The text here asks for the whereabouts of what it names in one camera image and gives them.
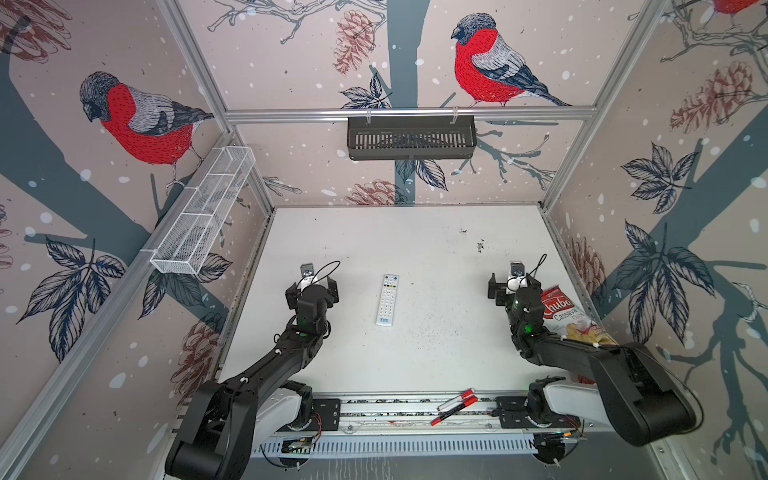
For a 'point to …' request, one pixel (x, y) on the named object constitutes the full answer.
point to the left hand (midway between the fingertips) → (310, 280)
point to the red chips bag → (563, 318)
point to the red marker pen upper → (449, 404)
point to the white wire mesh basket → (206, 203)
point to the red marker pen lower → (468, 401)
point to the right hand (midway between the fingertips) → (511, 277)
